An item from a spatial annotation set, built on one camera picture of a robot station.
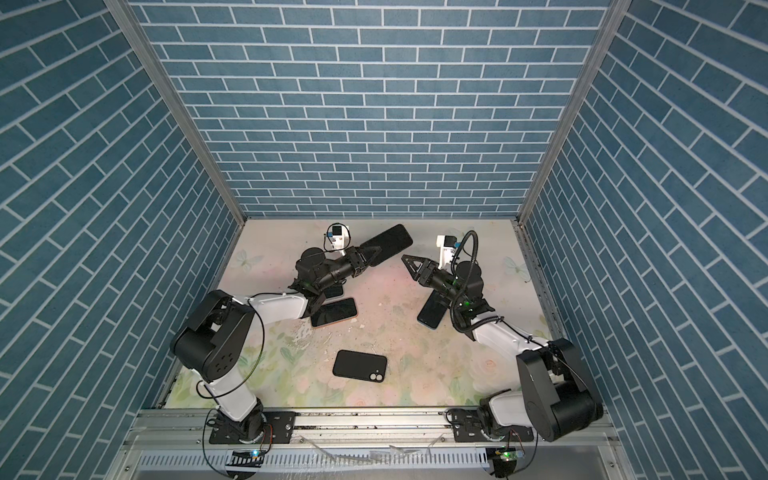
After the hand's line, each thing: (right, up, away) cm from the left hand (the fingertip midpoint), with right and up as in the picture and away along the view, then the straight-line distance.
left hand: (381, 252), depth 81 cm
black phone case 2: (-7, -33, +4) cm, 34 cm away
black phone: (+2, +3, +4) cm, 5 cm away
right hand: (+6, -1, -2) cm, 6 cm away
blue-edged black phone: (+16, -19, +15) cm, 29 cm away
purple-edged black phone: (-15, -19, +10) cm, 26 cm away
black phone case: (+2, +3, +4) cm, 5 cm away
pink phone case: (-15, -19, +10) cm, 26 cm away
